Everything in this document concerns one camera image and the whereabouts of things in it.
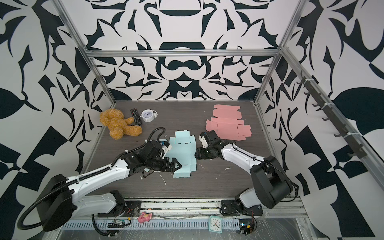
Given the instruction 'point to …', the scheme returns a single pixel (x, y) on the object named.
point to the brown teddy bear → (117, 125)
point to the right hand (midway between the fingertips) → (198, 154)
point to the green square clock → (215, 224)
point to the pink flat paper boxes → (227, 125)
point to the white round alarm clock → (148, 115)
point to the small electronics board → (246, 226)
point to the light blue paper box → (183, 149)
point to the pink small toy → (144, 217)
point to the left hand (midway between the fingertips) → (176, 163)
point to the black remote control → (137, 118)
